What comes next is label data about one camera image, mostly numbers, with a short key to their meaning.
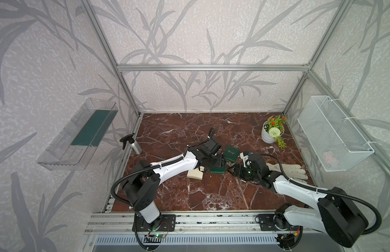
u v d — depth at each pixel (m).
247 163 0.76
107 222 0.75
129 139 0.88
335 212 0.41
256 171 0.67
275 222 0.67
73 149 0.63
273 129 0.91
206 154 0.65
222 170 0.80
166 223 0.72
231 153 0.95
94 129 0.66
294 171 0.91
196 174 0.86
